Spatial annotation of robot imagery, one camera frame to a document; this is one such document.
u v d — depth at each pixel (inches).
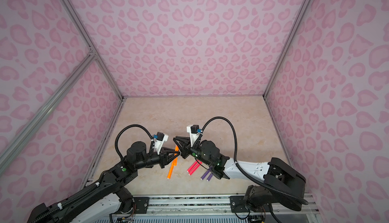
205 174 32.3
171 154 28.2
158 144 26.2
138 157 22.7
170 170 33.0
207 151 22.5
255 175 18.4
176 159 28.1
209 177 32.2
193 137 25.6
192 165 33.8
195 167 33.4
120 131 22.4
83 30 32.7
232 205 28.9
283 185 16.6
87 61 34.0
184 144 25.7
